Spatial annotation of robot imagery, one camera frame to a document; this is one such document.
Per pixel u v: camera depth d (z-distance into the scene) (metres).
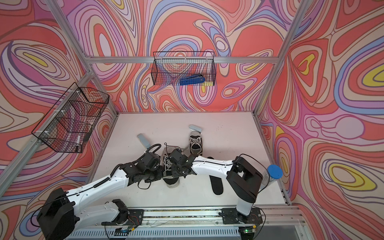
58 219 0.39
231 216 0.74
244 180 0.45
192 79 0.91
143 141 1.02
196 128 1.07
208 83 0.84
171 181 0.80
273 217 0.75
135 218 0.73
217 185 0.83
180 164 0.65
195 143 0.93
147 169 0.64
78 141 0.72
